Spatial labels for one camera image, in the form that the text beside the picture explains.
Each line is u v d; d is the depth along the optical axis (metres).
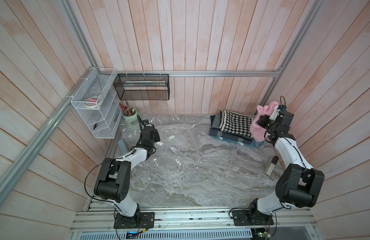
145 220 0.73
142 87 1.02
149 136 0.72
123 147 0.95
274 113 0.76
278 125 0.65
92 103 0.74
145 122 0.81
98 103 0.73
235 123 1.02
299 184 0.44
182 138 1.06
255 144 0.98
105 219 0.74
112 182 0.46
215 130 1.05
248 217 0.72
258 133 0.90
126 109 0.97
